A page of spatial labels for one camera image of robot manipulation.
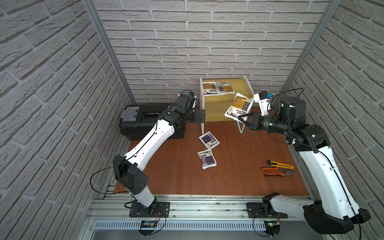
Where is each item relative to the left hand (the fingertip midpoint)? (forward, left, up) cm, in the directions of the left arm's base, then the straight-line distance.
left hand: (201, 111), depth 77 cm
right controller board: (-49, -35, -30) cm, 67 cm away
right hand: (-14, -16, +11) cm, 24 cm away
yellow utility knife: (-17, -48, -28) cm, 58 cm away
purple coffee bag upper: (0, -7, -29) cm, 30 cm away
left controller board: (-48, +26, -32) cm, 63 cm away
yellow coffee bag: (+14, -5, +5) cm, 15 cm away
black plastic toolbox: (+5, +39, -14) cm, 42 cm away
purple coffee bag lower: (-14, -5, -28) cm, 32 cm away
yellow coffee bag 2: (+14, -14, +5) cm, 20 cm away
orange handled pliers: (-23, -52, -27) cm, 63 cm away
